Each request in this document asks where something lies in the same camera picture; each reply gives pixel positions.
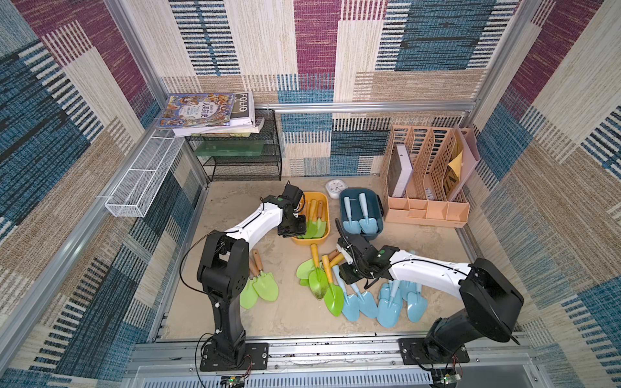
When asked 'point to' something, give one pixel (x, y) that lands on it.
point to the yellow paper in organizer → (456, 164)
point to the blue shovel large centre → (388, 312)
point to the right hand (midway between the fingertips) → (343, 270)
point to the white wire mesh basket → (141, 182)
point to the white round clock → (334, 187)
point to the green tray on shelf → (226, 148)
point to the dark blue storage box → (361, 212)
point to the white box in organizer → (406, 172)
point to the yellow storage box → (324, 198)
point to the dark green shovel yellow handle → (318, 278)
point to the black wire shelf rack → (242, 158)
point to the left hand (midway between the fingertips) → (301, 231)
